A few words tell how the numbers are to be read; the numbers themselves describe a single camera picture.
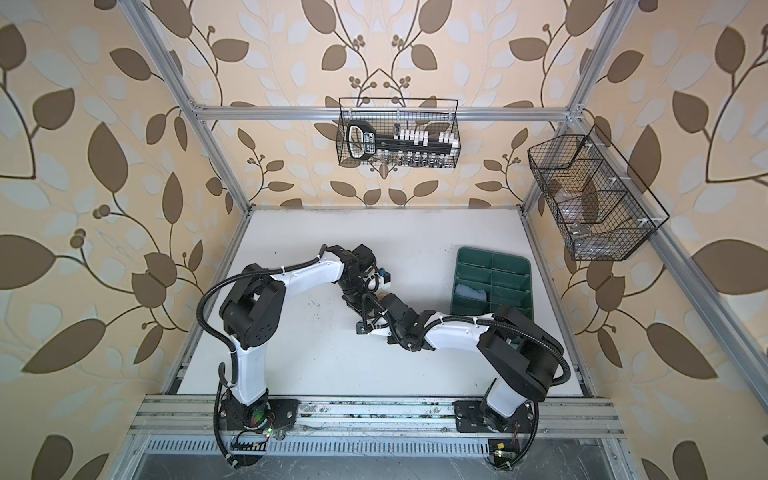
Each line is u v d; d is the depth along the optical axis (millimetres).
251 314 518
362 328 752
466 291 912
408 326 667
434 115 911
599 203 747
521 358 445
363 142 844
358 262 726
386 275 866
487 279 983
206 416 756
